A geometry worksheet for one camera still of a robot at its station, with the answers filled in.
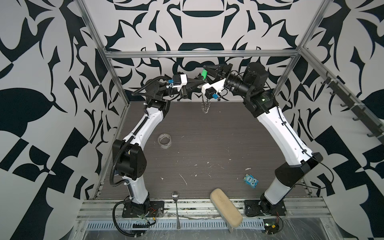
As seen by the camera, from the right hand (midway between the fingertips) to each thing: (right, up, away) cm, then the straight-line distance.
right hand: (207, 61), depth 55 cm
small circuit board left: (-30, -73, +17) cm, 80 cm away
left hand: (0, -5, +2) cm, 5 cm away
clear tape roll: (-23, -38, +38) cm, 59 cm away
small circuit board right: (+32, -71, +16) cm, 80 cm away
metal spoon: (-14, -61, +22) cm, 66 cm away
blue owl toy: (+26, -54, +27) cm, 66 cm away
